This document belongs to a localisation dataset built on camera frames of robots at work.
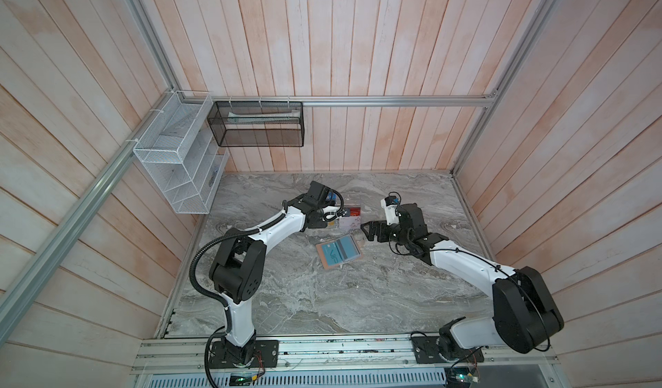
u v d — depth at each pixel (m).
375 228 0.78
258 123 0.97
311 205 0.72
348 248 0.93
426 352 0.73
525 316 0.42
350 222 1.01
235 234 0.51
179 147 0.77
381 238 0.78
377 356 0.74
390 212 0.79
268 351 0.73
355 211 1.01
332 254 0.93
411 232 0.67
